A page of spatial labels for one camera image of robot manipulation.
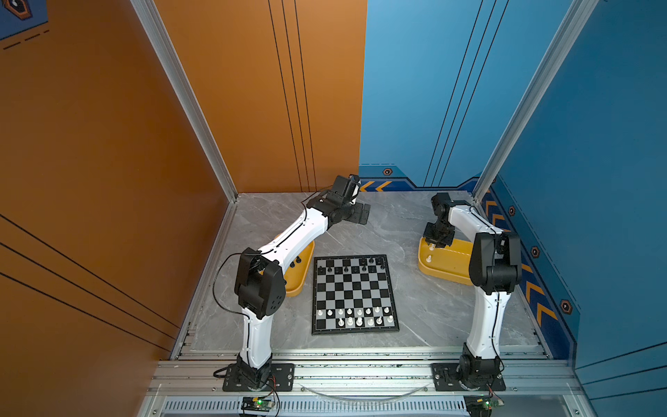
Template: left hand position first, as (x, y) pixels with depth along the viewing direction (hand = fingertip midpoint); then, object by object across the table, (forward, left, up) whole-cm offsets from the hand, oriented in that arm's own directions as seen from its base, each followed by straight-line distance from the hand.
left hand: (357, 206), depth 89 cm
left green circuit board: (-55, +28, -22) cm, 65 cm away
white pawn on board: (-31, +12, -18) cm, 38 cm away
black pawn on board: (-15, +12, -19) cm, 27 cm away
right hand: (-3, -29, -18) cm, 34 cm away
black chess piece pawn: (-11, +22, -19) cm, 31 cm away
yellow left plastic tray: (-17, +22, -20) cm, 34 cm away
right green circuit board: (-54, -34, -21) cm, 67 cm away
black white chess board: (-24, +1, -19) cm, 31 cm away
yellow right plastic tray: (-15, -33, -14) cm, 39 cm away
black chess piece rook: (-12, +24, -20) cm, 33 cm away
